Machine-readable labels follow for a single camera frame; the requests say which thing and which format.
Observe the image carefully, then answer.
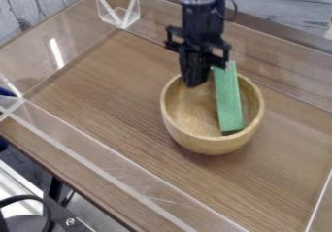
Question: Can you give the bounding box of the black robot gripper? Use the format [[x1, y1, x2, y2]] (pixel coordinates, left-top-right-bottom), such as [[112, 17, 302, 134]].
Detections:
[[165, 0, 230, 86]]

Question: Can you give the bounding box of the green rectangular block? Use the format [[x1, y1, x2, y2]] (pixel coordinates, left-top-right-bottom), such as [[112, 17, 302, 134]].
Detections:
[[213, 61, 244, 135]]

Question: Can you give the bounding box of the brown wooden bowl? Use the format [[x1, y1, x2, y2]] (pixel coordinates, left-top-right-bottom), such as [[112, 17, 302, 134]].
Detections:
[[160, 74, 264, 155]]

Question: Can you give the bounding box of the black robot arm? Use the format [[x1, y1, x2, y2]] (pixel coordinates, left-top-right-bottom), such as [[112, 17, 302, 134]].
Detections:
[[165, 0, 230, 87]]

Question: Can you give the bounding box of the blue object at edge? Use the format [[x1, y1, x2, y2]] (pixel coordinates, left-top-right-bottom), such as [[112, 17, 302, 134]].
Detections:
[[0, 86, 16, 97]]

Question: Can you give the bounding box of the black table leg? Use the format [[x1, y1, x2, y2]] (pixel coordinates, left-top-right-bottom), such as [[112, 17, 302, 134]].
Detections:
[[48, 177, 64, 202]]

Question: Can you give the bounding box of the clear acrylic corner bracket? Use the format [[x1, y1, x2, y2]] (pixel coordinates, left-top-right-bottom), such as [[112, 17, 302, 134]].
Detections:
[[96, 0, 140, 30]]

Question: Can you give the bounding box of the clear acrylic tray wall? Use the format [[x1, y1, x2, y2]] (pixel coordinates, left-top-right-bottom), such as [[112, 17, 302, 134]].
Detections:
[[0, 77, 250, 232]]

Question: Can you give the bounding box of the black metal base plate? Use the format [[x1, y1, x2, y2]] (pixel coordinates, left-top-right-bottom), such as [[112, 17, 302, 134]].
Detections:
[[44, 196, 96, 232]]

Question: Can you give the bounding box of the black cable loop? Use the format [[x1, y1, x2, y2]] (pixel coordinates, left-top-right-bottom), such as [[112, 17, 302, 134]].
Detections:
[[0, 194, 56, 232]]

